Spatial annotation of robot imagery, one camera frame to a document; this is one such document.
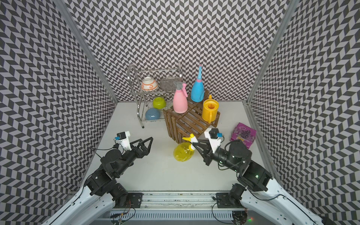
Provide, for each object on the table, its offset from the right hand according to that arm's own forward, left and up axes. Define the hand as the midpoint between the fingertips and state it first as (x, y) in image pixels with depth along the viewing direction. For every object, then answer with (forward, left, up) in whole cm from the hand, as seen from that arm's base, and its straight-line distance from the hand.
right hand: (194, 145), depth 61 cm
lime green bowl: (+46, +25, -21) cm, 56 cm away
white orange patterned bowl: (+40, +27, +2) cm, 48 cm away
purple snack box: (+22, -34, -25) cm, 48 cm away
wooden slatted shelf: (+23, +8, -18) cm, 30 cm away
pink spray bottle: (+23, +7, +5) cm, 25 cm away
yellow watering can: (+26, -10, -6) cm, 29 cm away
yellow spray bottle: (+2, +5, -11) cm, 13 cm away
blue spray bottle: (+31, -2, +4) cm, 31 cm away
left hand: (+7, +24, -7) cm, 26 cm away
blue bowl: (+39, +30, -25) cm, 55 cm away
